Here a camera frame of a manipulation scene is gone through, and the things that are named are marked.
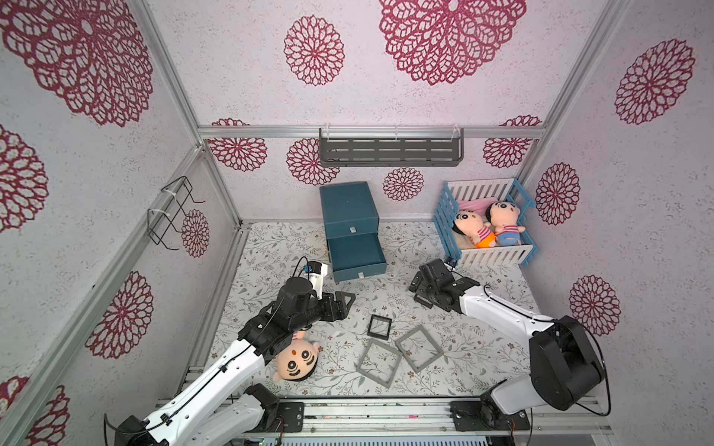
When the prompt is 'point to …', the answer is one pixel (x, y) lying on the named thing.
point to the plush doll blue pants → (504, 217)
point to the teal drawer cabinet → (351, 226)
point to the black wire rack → (159, 223)
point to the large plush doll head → (297, 360)
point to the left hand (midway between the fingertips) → (344, 299)
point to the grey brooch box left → (379, 363)
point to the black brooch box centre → (379, 327)
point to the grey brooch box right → (418, 348)
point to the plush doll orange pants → (470, 225)
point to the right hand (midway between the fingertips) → (429, 291)
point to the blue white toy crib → (475, 196)
